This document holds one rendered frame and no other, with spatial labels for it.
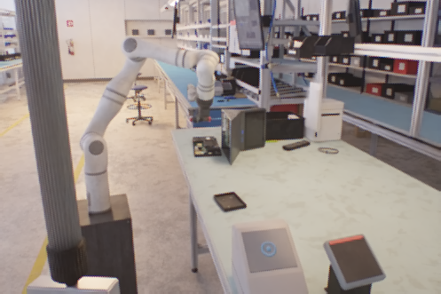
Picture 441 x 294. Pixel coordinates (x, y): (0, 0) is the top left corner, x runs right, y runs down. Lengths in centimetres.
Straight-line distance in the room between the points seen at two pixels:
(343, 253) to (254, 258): 20
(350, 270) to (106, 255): 103
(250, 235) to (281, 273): 10
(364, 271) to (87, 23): 1237
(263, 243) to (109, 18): 1218
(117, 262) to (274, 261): 93
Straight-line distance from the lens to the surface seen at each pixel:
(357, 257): 85
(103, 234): 151
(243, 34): 294
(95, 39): 1278
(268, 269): 77
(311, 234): 109
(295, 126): 196
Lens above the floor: 156
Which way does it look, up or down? 15 degrees down
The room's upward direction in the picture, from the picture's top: straight up
